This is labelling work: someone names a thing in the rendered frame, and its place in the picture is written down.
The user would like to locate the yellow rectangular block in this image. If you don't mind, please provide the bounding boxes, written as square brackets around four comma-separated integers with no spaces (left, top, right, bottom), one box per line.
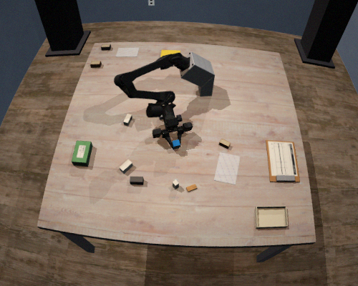
[160,50,180,57]

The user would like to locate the orange flat bar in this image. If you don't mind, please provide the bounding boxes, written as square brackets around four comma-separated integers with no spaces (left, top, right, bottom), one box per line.
[186,184,197,192]

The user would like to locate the beige shallow tray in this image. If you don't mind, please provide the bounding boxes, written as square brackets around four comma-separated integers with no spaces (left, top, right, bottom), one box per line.
[255,206,288,229]

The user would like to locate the blue rectangular block with black mark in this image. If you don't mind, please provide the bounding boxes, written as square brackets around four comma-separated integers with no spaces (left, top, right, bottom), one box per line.
[172,139,180,149]

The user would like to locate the white patterned sheet of paper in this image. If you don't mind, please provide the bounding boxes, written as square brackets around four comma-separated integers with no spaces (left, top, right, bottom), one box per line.
[214,152,240,185]

